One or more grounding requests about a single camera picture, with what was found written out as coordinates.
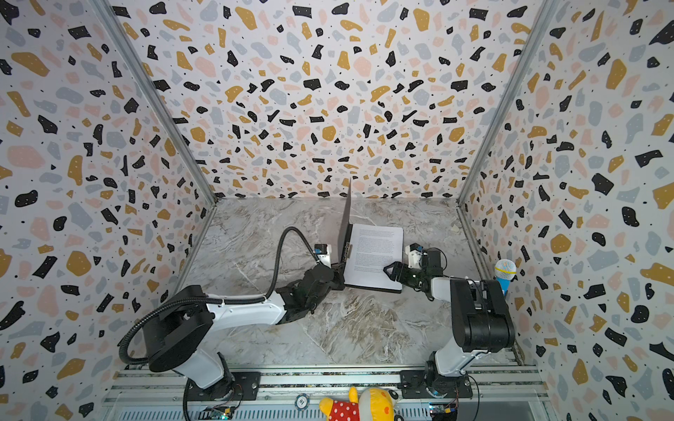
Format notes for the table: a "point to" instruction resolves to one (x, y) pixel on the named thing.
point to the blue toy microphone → (505, 271)
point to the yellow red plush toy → (372, 404)
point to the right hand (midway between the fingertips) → (388, 267)
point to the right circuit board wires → (440, 411)
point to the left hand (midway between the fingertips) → (345, 262)
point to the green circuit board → (217, 413)
